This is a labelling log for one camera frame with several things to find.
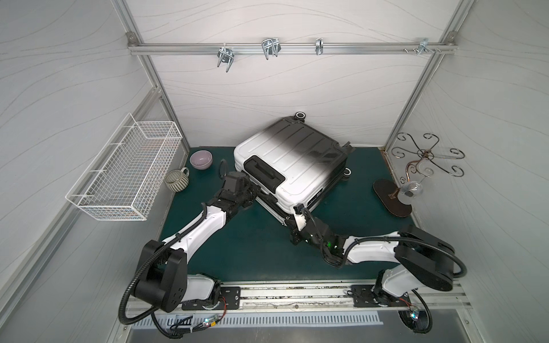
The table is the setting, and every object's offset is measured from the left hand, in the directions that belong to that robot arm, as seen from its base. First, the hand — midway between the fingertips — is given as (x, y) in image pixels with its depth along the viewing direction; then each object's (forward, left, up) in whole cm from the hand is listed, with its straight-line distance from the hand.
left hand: (265, 188), depth 85 cm
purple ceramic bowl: (+26, +37, -12) cm, 47 cm away
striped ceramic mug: (+9, +42, -9) cm, 44 cm away
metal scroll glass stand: (+8, -57, -15) cm, 60 cm away
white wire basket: (-9, +46, +15) cm, 49 cm away
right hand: (-10, -9, -7) cm, 15 cm away
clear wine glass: (-5, -54, +7) cm, 55 cm away
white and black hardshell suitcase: (+8, -11, +7) cm, 15 cm away
